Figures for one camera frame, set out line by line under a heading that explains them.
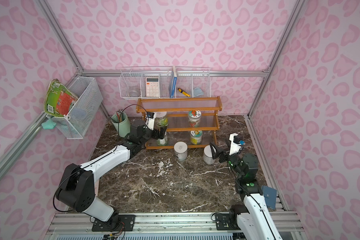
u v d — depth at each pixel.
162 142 1.00
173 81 0.86
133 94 0.97
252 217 0.48
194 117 0.88
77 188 0.44
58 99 0.72
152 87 0.93
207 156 0.88
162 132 0.79
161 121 0.88
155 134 0.77
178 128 1.03
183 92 0.95
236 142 0.61
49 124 0.63
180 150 0.90
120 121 1.00
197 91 1.00
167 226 0.73
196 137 0.96
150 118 0.74
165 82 0.99
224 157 0.65
